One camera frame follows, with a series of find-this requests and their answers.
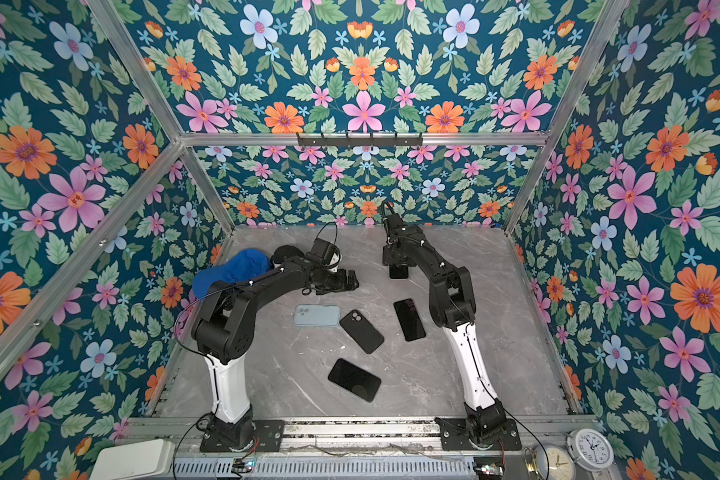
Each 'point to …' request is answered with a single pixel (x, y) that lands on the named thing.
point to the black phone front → (354, 379)
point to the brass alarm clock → (548, 461)
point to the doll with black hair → (284, 252)
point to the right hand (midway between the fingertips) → (397, 258)
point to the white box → (137, 460)
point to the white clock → (589, 449)
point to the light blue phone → (317, 315)
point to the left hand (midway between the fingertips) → (353, 278)
